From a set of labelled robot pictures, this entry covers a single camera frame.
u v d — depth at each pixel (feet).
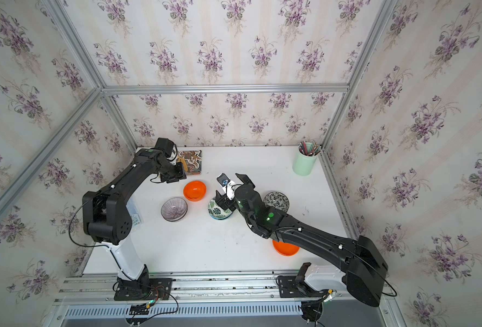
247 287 2.45
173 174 2.63
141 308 2.34
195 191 3.20
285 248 2.69
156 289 2.37
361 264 1.30
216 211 3.00
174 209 2.98
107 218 1.59
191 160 3.72
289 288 2.36
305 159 3.23
